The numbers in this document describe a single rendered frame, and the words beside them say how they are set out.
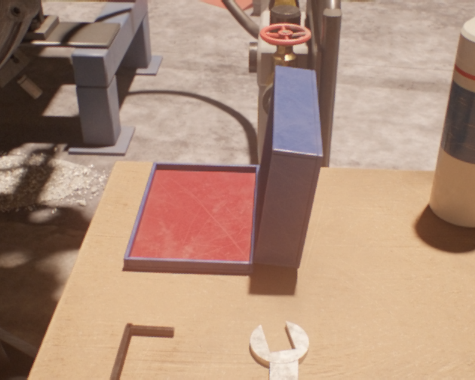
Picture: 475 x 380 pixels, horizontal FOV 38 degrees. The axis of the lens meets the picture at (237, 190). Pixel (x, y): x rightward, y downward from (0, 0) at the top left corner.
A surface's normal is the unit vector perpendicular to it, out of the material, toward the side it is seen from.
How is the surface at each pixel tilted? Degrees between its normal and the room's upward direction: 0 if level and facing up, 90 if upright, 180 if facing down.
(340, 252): 0
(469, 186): 90
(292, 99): 7
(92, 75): 90
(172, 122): 0
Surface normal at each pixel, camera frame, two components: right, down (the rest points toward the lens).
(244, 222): 0.00, -0.84
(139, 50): -0.06, 0.55
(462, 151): -0.66, 0.41
